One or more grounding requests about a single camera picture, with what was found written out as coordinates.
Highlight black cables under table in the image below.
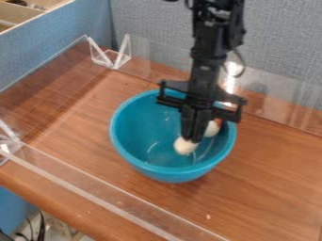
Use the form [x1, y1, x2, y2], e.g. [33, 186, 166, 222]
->
[0, 210, 48, 241]

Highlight clear acrylic front barrier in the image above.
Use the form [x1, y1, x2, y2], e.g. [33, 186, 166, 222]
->
[0, 141, 228, 241]

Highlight blue plastic bowl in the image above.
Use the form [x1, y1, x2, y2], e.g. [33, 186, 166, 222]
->
[109, 90, 236, 184]

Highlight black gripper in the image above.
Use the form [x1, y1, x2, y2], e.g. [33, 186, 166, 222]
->
[157, 56, 247, 142]

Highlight plush white brown mushroom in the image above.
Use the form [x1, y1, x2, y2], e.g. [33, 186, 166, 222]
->
[173, 119, 223, 155]

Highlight clear triangular acrylic bracket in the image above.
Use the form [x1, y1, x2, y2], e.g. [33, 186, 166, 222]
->
[86, 34, 132, 70]

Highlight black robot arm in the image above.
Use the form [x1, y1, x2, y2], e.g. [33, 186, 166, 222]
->
[157, 0, 247, 143]

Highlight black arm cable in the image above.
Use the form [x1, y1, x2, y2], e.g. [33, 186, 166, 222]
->
[220, 48, 247, 79]

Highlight clear acrylic barrier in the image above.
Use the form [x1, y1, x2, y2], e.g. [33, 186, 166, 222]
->
[0, 36, 108, 141]
[0, 141, 228, 241]
[118, 34, 322, 136]

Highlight clear acrylic back barrier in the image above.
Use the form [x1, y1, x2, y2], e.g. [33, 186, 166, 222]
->
[118, 34, 322, 136]

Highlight wooden shelf unit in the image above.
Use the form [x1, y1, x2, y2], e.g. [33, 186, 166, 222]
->
[0, 0, 74, 35]

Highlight clear acrylic left barrier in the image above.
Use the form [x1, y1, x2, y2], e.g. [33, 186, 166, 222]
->
[0, 36, 108, 141]

